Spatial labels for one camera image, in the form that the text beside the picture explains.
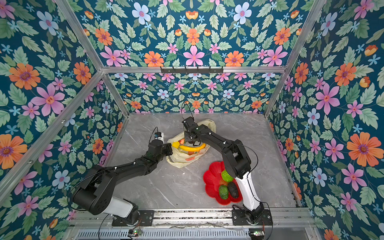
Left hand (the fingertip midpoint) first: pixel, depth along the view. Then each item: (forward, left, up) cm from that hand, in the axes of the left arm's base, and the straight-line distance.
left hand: (173, 140), depth 90 cm
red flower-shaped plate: (-22, -22, -10) cm, 33 cm away
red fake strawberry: (+4, -4, -8) cm, 10 cm away
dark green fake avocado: (-30, -27, -7) cm, 41 cm away
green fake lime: (-22, -30, -7) cm, 38 cm away
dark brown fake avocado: (-29, -32, -6) cm, 44 cm away
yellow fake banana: (-2, -11, -9) cm, 15 cm away
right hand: (+7, -10, -4) cm, 12 cm away
